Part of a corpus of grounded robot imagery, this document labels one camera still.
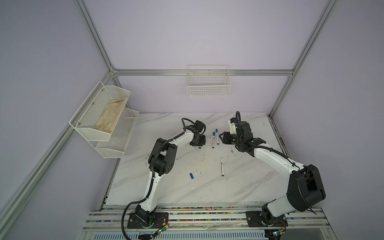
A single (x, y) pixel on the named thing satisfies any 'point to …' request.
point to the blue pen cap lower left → (191, 176)
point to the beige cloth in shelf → (109, 114)
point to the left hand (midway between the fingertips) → (201, 145)
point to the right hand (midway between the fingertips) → (220, 134)
